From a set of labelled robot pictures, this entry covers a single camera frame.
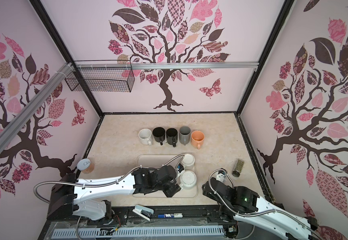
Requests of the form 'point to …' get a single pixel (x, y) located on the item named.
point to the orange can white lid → (85, 166)
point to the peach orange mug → (197, 138)
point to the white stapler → (145, 212)
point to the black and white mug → (159, 134)
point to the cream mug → (145, 136)
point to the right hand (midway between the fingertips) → (203, 188)
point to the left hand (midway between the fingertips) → (175, 188)
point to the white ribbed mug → (188, 178)
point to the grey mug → (184, 135)
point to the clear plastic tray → (158, 161)
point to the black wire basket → (101, 79)
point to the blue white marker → (171, 215)
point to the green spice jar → (238, 168)
